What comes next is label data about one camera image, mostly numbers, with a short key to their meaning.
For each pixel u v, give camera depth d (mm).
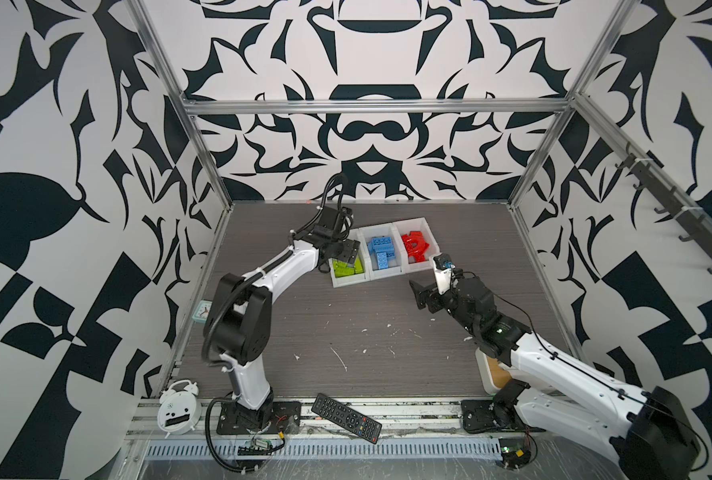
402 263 974
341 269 989
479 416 746
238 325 475
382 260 991
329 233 716
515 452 713
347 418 730
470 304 593
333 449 713
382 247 1009
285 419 739
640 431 397
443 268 664
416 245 1000
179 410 728
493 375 759
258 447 686
